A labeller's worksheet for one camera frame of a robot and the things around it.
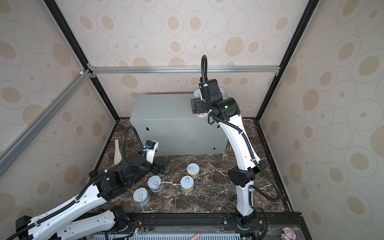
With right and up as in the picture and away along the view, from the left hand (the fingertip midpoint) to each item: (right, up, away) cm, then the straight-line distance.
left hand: (166, 154), depth 69 cm
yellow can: (+9, -18, +13) cm, 24 cm away
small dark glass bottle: (-44, -13, +15) cm, 48 cm away
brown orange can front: (+17, +18, +4) cm, 25 cm away
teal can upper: (-8, -18, +13) cm, 24 cm away
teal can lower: (-14, -23, +9) cm, 29 cm away
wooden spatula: (-39, -5, +31) cm, 50 cm away
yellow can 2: (+12, -12, +18) cm, 25 cm away
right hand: (+17, +25, +3) cm, 30 cm away
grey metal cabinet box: (0, +16, +4) cm, 17 cm away
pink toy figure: (+56, -37, 0) cm, 67 cm away
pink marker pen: (+14, -39, +1) cm, 41 cm away
